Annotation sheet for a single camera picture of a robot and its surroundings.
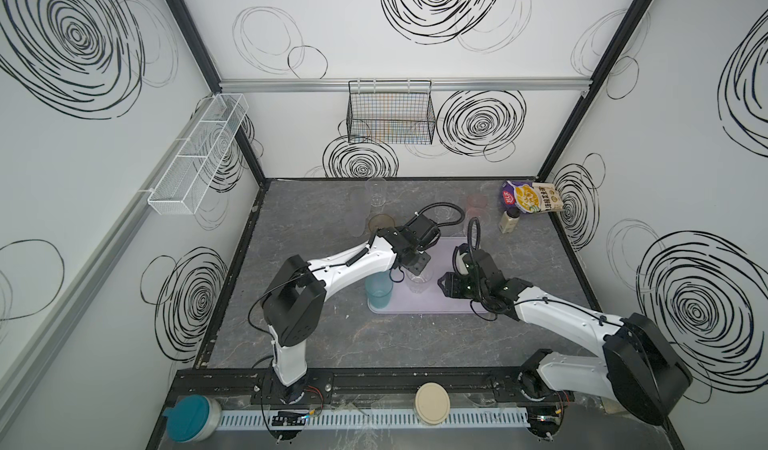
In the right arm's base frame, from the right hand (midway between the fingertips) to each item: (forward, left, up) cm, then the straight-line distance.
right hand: (439, 285), depth 85 cm
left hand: (+7, +6, +4) cm, 10 cm away
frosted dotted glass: (+31, +26, -2) cm, 40 cm away
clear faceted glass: (+3, +5, -5) cm, 8 cm away
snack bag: (+38, -39, -4) cm, 55 cm away
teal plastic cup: (0, +17, -4) cm, 18 cm away
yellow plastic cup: (+23, +18, 0) cm, 29 cm away
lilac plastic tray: (-3, +1, -5) cm, 6 cm away
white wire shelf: (+13, +65, +28) cm, 72 cm away
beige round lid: (-29, +4, +1) cm, 29 cm away
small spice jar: (+23, -26, +1) cm, 35 cm away
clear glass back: (+39, +20, -2) cm, 44 cm away
